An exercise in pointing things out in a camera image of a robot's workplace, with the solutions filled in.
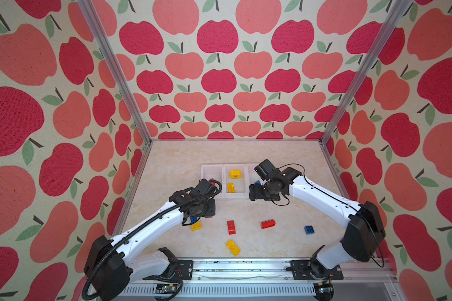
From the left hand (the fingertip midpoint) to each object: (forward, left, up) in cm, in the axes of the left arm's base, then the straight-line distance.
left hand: (215, 210), depth 80 cm
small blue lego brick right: (-5, -43, -10) cm, 44 cm away
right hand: (+7, -20, +1) cm, 21 cm away
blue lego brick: (+6, -18, +12) cm, 22 cm away
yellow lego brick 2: (-3, +9, -11) cm, 15 cm away
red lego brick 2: (-3, -24, -8) cm, 25 cm away
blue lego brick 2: (0, +11, -9) cm, 14 cm away
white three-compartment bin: (+24, -2, -3) cm, 24 cm away
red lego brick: (-4, -7, -9) cm, 12 cm away
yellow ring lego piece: (+25, -10, -7) cm, 28 cm away
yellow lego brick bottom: (-12, -8, -11) cm, 18 cm away
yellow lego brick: (+17, -8, -10) cm, 21 cm away
